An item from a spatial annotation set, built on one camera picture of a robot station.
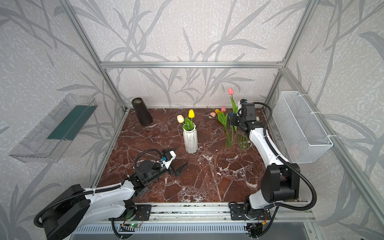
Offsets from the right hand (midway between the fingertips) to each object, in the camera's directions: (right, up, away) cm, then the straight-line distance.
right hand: (233, 112), depth 87 cm
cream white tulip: (-29, -4, -14) cm, 32 cm away
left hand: (-28, -21, -11) cm, 37 cm away
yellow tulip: (-24, -1, -10) cm, 26 cm away
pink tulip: (+1, +2, +1) cm, 3 cm away
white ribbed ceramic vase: (-25, -16, -3) cm, 30 cm away
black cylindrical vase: (-59, -1, +17) cm, 62 cm away
